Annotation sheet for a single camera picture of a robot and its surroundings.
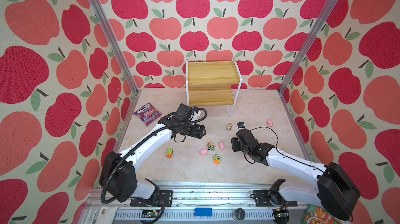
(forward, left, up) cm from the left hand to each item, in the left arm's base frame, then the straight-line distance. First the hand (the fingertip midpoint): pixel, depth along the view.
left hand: (202, 132), depth 81 cm
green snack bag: (-35, -50, -14) cm, 63 cm away
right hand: (0, -20, -8) cm, 21 cm away
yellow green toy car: (-2, -5, -12) cm, 14 cm away
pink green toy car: (+11, -18, -12) cm, 24 cm away
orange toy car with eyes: (-10, -8, -14) cm, 19 cm away
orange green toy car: (-6, +19, -13) cm, 23 cm away
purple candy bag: (+22, +36, -12) cm, 44 cm away
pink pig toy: (-1, -12, -14) cm, 18 cm away
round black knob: (-35, -14, -5) cm, 38 cm away
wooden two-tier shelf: (+18, -6, +18) cm, 26 cm away
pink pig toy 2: (+14, -45, -14) cm, 49 cm away
